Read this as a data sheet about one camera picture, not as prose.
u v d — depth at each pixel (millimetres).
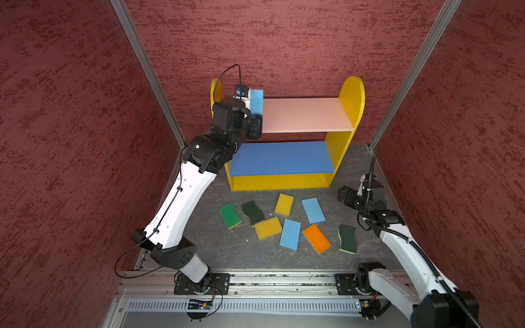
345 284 739
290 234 855
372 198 609
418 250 472
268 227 871
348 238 852
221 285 743
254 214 924
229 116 416
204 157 403
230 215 897
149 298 722
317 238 849
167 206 397
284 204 947
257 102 593
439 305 384
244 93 499
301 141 1217
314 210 924
